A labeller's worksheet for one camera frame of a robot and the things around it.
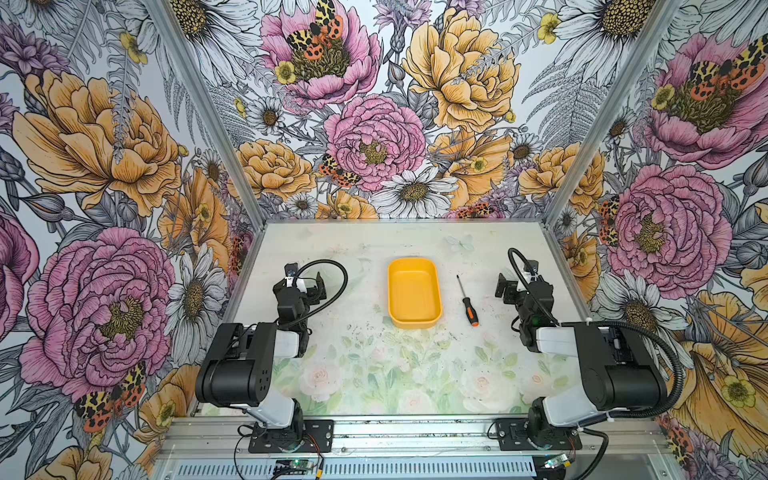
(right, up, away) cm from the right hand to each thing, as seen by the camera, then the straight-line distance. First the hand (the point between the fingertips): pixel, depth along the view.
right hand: (515, 282), depth 94 cm
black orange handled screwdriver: (-13, -11, 0) cm, 17 cm away
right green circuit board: (-1, -40, -22) cm, 46 cm away
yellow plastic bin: (-30, -5, +11) cm, 33 cm away
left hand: (-65, 0, 0) cm, 65 cm away
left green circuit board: (-61, -40, -23) cm, 77 cm away
